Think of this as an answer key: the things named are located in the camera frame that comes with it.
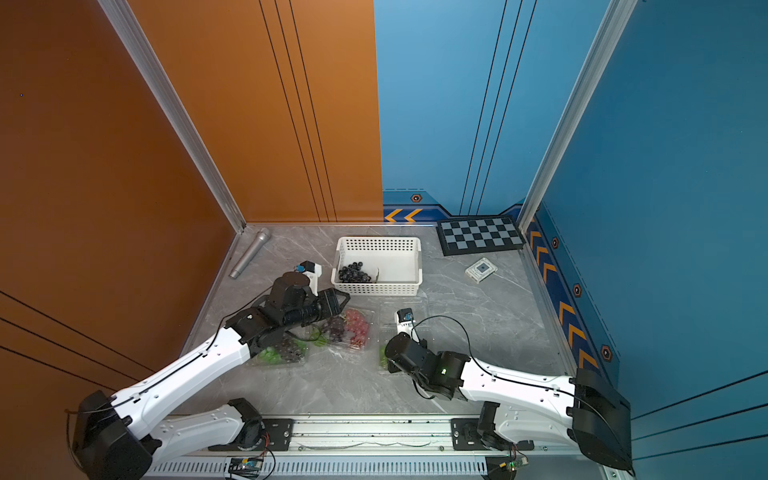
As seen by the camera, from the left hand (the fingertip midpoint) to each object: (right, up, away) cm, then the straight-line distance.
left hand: (348, 295), depth 77 cm
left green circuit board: (-24, -41, -5) cm, 48 cm away
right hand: (+11, -14, +2) cm, 18 cm away
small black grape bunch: (-2, +4, +22) cm, 22 cm away
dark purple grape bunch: (-5, -11, +9) cm, 15 cm away
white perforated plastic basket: (+6, +6, +30) cm, 31 cm away
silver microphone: (-38, +17, +35) cm, 55 cm away
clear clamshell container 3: (+9, -12, +13) cm, 20 cm away
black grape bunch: (-17, -16, +4) cm, 23 cm away
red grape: (+1, -9, +10) cm, 14 cm away
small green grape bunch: (+9, -20, +7) cm, 23 cm away
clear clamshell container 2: (-14, -15, +8) cm, 22 cm away
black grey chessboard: (+38, +17, +35) cm, 54 cm away
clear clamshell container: (-3, -16, +8) cm, 18 cm away
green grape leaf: (-9, -14, +8) cm, 18 cm away
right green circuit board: (+40, -39, -8) cm, 56 cm away
